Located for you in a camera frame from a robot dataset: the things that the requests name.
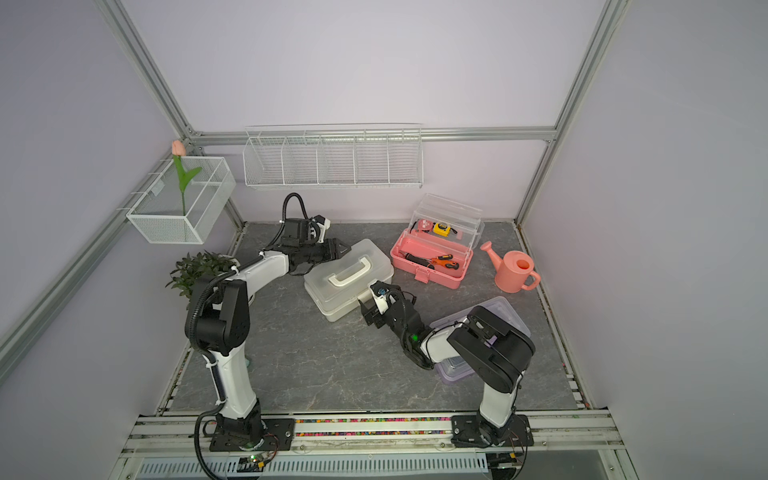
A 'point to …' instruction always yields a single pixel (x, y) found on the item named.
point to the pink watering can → (514, 271)
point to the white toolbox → (334, 287)
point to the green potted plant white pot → (192, 266)
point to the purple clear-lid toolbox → (454, 368)
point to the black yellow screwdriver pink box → (418, 260)
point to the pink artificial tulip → (184, 178)
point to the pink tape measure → (424, 225)
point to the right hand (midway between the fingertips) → (372, 290)
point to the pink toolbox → (440, 240)
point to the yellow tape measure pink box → (441, 229)
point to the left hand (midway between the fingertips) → (347, 250)
